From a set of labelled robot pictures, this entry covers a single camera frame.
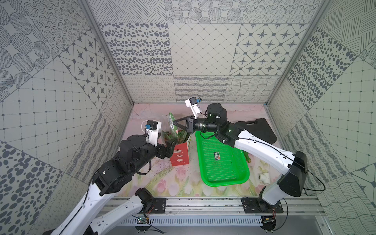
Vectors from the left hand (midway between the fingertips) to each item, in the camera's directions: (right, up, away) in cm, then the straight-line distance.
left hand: (167, 133), depth 60 cm
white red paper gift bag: (+4, -15, +18) cm, 24 cm away
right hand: (+2, +4, +3) cm, 6 cm away
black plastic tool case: (+59, -2, +42) cm, 73 cm away
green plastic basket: (+28, -23, +29) cm, 46 cm away
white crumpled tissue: (+51, -27, +20) cm, 61 cm away
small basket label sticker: (+26, -18, +32) cm, 45 cm away
